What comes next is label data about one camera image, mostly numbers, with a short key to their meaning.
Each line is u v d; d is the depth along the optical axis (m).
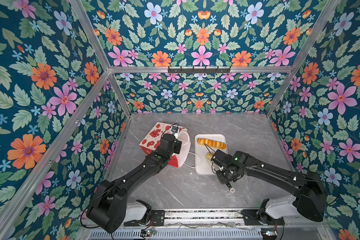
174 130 0.72
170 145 0.64
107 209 0.41
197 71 0.93
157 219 0.73
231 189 0.71
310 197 0.39
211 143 0.99
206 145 0.98
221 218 0.75
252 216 0.72
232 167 0.55
